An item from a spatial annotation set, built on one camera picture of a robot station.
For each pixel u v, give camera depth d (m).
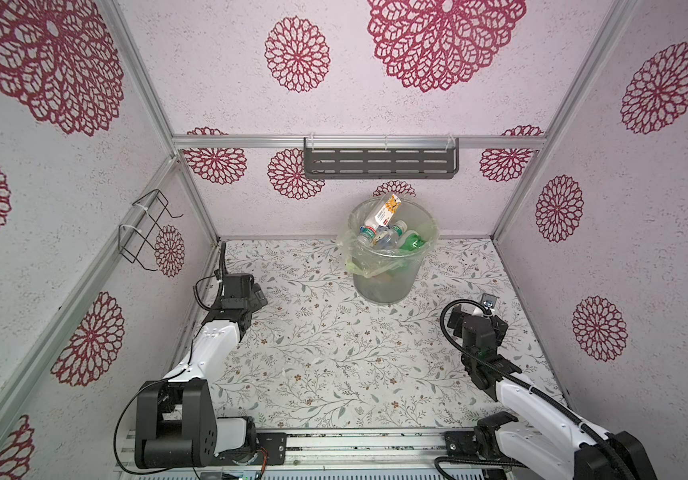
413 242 0.82
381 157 0.96
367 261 0.83
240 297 0.67
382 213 0.86
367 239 0.84
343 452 0.75
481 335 0.63
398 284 0.95
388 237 0.92
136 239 0.76
